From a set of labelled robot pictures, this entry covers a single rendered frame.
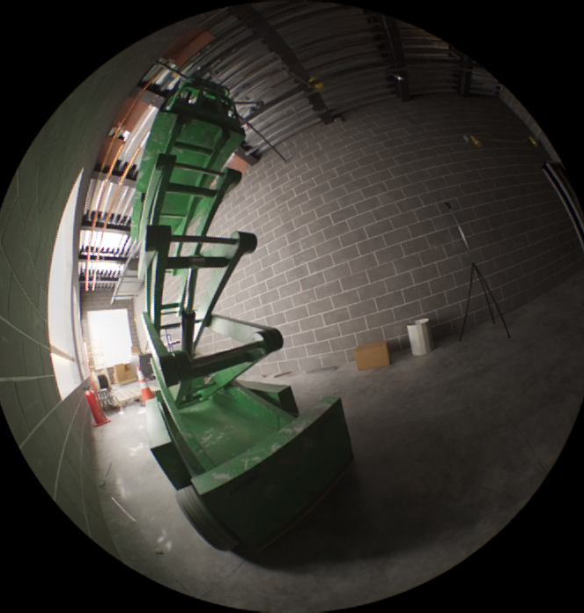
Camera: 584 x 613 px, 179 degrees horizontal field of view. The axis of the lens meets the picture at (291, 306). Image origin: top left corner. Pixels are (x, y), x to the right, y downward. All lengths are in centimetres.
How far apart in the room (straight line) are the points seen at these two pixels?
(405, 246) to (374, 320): 112
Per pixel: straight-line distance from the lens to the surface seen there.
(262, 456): 57
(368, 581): 80
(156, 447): 88
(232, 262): 86
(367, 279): 267
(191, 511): 76
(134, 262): 675
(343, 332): 275
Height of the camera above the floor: 80
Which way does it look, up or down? 5 degrees up
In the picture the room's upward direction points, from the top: 15 degrees counter-clockwise
